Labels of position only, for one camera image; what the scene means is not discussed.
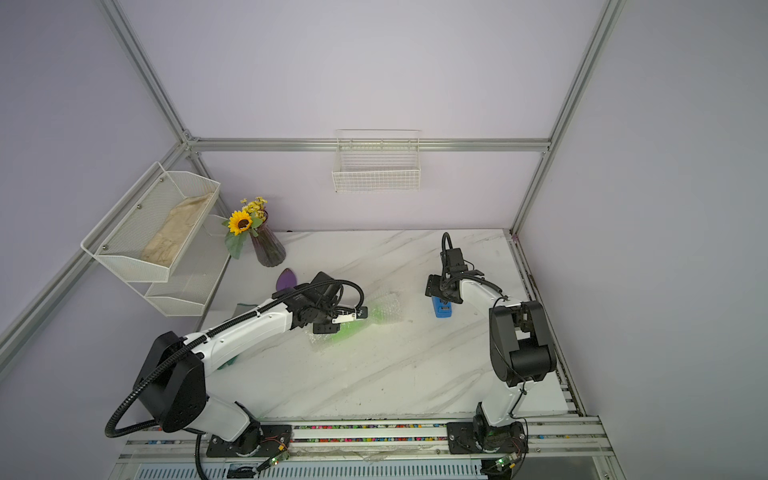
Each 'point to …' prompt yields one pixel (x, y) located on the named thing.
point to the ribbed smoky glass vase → (266, 247)
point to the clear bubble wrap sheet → (383, 309)
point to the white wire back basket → (377, 160)
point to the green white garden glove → (240, 307)
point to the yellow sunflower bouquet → (248, 218)
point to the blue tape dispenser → (442, 310)
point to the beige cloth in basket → (167, 241)
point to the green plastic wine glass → (376, 316)
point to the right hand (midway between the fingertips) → (441, 293)
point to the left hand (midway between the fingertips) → (332, 315)
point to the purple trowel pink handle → (286, 279)
